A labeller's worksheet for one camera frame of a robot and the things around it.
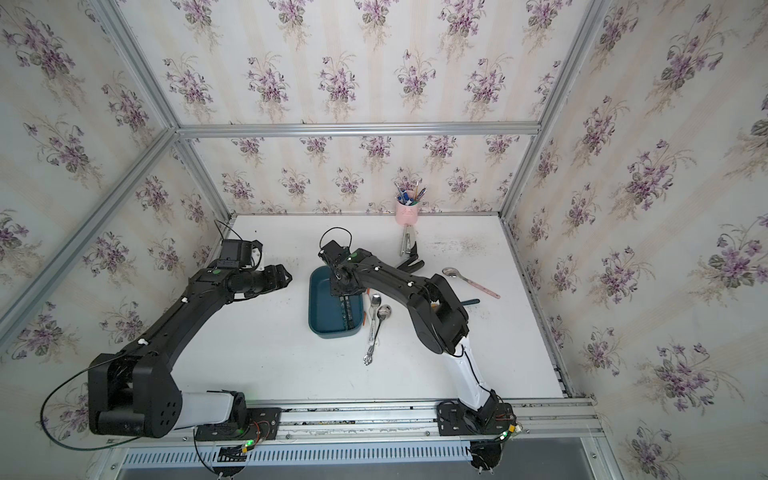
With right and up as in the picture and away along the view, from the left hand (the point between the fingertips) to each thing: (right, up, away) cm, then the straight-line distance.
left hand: (286, 280), depth 85 cm
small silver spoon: (+26, -9, +9) cm, 29 cm away
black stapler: (+39, +4, +17) cm, 42 cm away
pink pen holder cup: (+37, +22, +26) cm, 50 cm away
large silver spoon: (+28, -11, +7) cm, 31 cm away
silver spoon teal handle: (+17, -11, +6) cm, 21 cm away
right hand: (+17, -4, +7) cm, 18 cm away
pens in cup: (+36, +28, +26) cm, 52 cm away
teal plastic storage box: (+10, -12, +6) cm, 17 cm away
